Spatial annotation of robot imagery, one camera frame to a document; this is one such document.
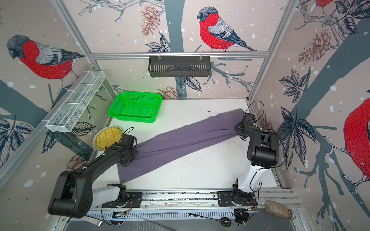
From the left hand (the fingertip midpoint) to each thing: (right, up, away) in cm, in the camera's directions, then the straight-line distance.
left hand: (135, 154), depth 90 cm
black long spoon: (+52, -25, -23) cm, 62 cm away
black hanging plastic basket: (+27, +62, +17) cm, 70 cm away
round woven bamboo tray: (-23, +10, +8) cm, 26 cm away
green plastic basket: (-10, +31, +28) cm, 43 cm away
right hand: (+72, +16, +12) cm, 74 cm away
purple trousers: (+11, +5, 0) cm, 12 cm away
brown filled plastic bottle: (+75, -19, -22) cm, 80 cm away
